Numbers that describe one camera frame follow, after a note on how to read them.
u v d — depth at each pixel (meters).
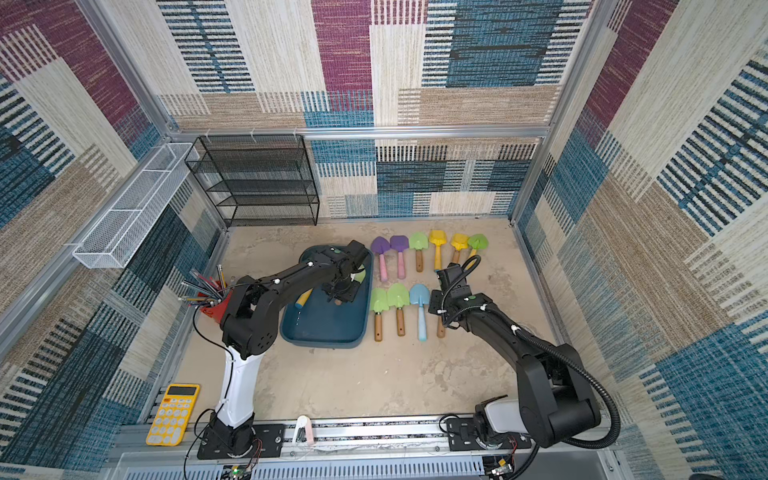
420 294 0.99
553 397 0.42
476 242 1.11
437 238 1.13
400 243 1.11
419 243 1.12
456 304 0.64
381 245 1.09
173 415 0.76
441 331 0.90
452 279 0.70
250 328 0.54
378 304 0.96
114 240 0.71
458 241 1.12
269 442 0.73
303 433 0.74
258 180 1.09
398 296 0.98
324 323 1.05
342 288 0.84
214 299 0.89
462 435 0.73
